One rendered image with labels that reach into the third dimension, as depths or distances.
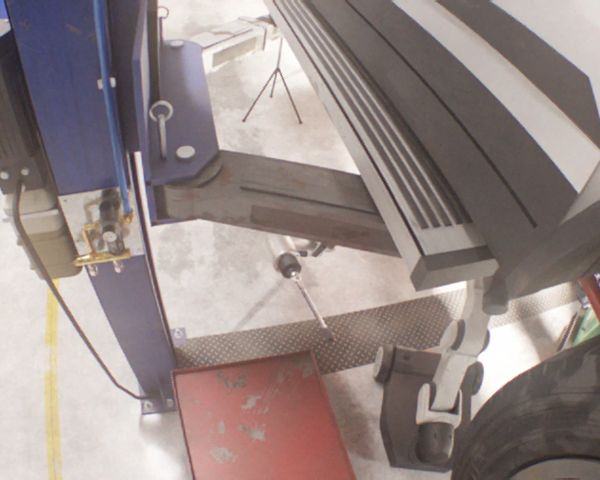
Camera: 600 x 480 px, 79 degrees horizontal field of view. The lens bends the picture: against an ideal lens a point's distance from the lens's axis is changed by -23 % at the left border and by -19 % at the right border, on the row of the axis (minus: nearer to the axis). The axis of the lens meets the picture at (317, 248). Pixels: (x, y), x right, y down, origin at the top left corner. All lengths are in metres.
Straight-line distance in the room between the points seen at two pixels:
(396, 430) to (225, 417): 1.04
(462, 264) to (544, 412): 0.26
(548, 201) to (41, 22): 0.87
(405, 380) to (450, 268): 1.64
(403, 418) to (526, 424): 1.63
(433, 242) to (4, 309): 2.53
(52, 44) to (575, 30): 0.85
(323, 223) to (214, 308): 1.70
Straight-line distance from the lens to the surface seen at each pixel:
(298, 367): 1.41
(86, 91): 0.97
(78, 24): 0.91
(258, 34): 1.50
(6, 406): 2.55
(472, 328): 1.92
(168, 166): 0.87
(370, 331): 2.48
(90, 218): 1.21
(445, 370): 2.04
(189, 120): 0.99
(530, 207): 0.52
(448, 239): 0.69
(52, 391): 2.46
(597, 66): 0.44
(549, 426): 0.55
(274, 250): 1.44
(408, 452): 2.13
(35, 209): 1.25
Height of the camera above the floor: 2.13
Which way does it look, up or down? 50 degrees down
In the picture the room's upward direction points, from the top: 14 degrees clockwise
